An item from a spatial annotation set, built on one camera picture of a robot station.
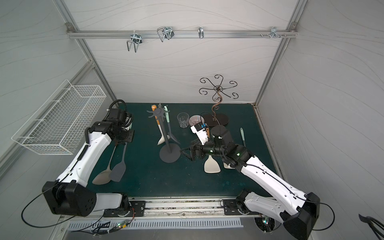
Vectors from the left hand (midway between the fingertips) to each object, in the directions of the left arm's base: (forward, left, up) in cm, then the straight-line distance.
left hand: (127, 136), depth 80 cm
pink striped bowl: (+26, -36, -16) cm, 47 cm away
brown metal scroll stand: (+28, -50, -19) cm, 60 cm away
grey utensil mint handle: (+2, -23, +1) cm, 23 cm away
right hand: (-10, -33, +8) cm, 35 cm away
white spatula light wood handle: (-9, -47, -17) cm, 51 cm away
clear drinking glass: (+25, -27, -16) cm, 41 cm away
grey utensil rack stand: (0, -20, -18) cm, 27 cm away
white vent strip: (-37, -7, -19) cm, 43 cm away
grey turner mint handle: (-15, +4, -10) cm, 19 cm away
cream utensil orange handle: (0, -18, -3) cm, 18 cm away
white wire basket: (-4, +27, +13) cm, 30 cm away
